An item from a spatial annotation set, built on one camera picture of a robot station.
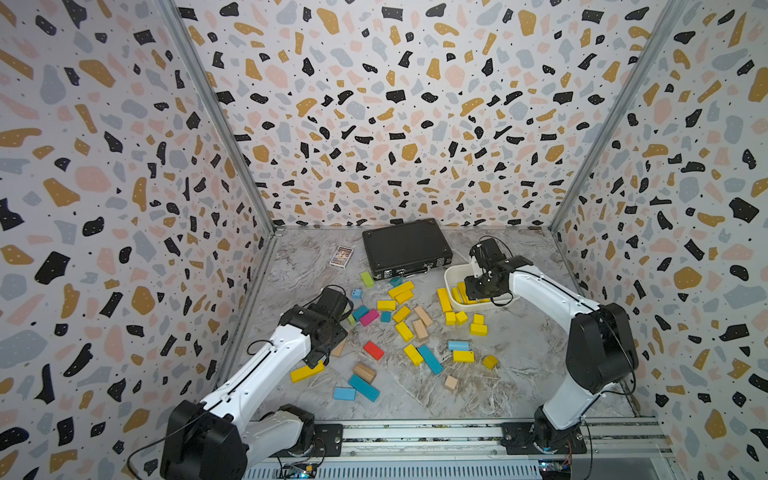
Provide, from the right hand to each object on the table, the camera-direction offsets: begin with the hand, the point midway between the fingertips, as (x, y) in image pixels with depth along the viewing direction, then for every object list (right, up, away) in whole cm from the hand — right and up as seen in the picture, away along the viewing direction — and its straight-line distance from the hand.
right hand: (474, 289), depth 93 cm
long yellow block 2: (-8, -4, +5) cm, 11 cm away
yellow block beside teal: (-19, -19, -5) cm, 27 cm away
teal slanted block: (-13, -21, -6) cm, 25 cm away
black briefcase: (-21, +13, +14) cm, 28 cm away
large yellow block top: (-22, -2, +10) cm, 24 cm away
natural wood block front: (-33, -22, -10) cm, 41 cm away
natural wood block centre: (-17, -12, -1) cm, 21 cm away
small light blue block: (-37, -28, -10) cm, 48 cm away
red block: (-31, -18, -2) cm, 36 cm away
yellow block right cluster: (+1, -12, 0) cm, 12 cm away
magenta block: (-32, -9, +4) cm, 34 cm away
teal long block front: (-32, -26, -11) cm, 43 cm away
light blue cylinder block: (-6, -16, -3) cm, 18 cm away
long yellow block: (-50, -23, -8) cm, 55 cm away
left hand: (-41, -13, -11) cm, 44 cm away
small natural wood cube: (-9, -24, -11) cm, 28 cm away
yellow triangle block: (+3, -20, -6) cm, 22 cm away
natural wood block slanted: (-15, -9, +4) cm, 18 cm away
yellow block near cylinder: (-4, -19, -4) cm, 20 cm away
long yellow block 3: (-4, -1, -5) cm, 7 cm away
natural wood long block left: (-41, -17, -5) cm, 45 cm away
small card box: (-45, +10, +17) cm, 49 cm away
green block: (-35, +2, +13) cm, 37 cm away
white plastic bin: (-3, +4, +11) cm, 12 cm away
